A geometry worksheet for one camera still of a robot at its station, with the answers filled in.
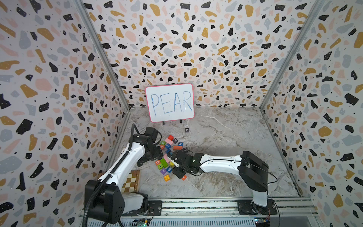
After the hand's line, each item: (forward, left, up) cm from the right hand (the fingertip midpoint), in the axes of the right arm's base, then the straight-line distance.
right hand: (175, 170), depth 83 cm
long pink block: (+22, +7, -3) cm, 23 cm away
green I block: (+3, +10, -2) cm, 11 cm away
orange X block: (-4, +5, -3) cm, 7 cm away
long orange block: (+17, +1, -4) cm, 18 cm away
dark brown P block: (+32, -5, -3) cm, 32 cm away
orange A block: (-3, -5, -3) cm, 7 cm away
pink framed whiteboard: (+46, +6, +12) cm, 48 cm away
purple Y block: (0, +8, -3) cm, 8 cm away
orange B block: (+17, +11, -3) cm, 21 cm away
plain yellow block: (+4, +3, -2) cm, 5 cm away
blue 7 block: (+18, +7, -3) cm, 19 cm away
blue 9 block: (+2, +4, -3) cm, 6 cm away
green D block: (+20, +11, -2) cm, 22 cm away
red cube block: (+24, +6, -1) cm, 25 cm away
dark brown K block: (+22, +3, -3) cm, 22 cm away
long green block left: (+6, +9, -3) cm, 11 cm away
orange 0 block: (+6, +12, -3) cm, 14 cm away
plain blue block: (+15, +7, -5) cm, 18 cm away
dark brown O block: (+15, -5, -2) cm, 16 cm away
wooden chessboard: (-8, +24, -1) cm, 25 cm away
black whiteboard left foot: (+38, +13, -2) cm, 40 cm away
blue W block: (+19, -1, -2) cm, 20 cm away
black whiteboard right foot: (+41, 0, -2) cm, 41 cm away
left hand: (+4, +11, +7) cm, 14 cm away
